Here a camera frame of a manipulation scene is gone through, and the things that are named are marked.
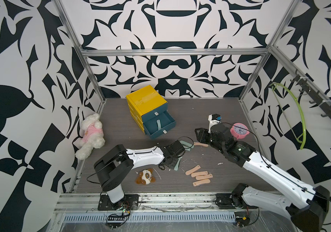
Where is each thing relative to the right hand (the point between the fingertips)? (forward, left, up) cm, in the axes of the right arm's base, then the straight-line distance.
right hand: (196, 128), depth 76 cm
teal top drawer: (+14, +23, -3) cm, 27 cm away
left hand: (-7, +13, -21) cm, 26 cm away
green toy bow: (-8, -46, +6) cm, 47 cm away
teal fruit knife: (+13, +21, -13) cm, 28 cm away
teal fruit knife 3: (-11, +10, -21) cm, 25 cm away
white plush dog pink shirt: (+2, +59, -12) cm, 60 cm away
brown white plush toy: (-18, +27, -19) cm, 38 cm away
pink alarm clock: (+12, -34, -21) cm, 41 cm away
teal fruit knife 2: (+1, +3, -22) cm, 22 cm away
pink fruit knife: (-16, 0, -22) cm, 28 cm away
